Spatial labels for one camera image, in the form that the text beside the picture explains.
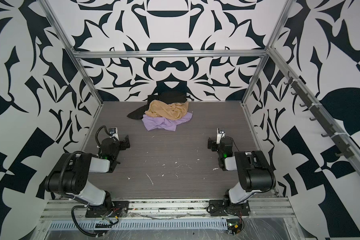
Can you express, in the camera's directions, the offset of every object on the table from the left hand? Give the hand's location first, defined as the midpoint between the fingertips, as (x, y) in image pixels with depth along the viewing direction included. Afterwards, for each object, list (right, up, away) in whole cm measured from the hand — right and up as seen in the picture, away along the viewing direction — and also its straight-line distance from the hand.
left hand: (119, 134), depth 93 cm
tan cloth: (+35, +14, +15) cm, 40 cm away
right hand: (+62, -1, +2) cm, 62 cm away
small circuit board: (+63, -41, -22) cm, 78 cm away
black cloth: (+28, +26, +23) cm, 44 cm away
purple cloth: (+20, +6, +12) cm, 24 cm away
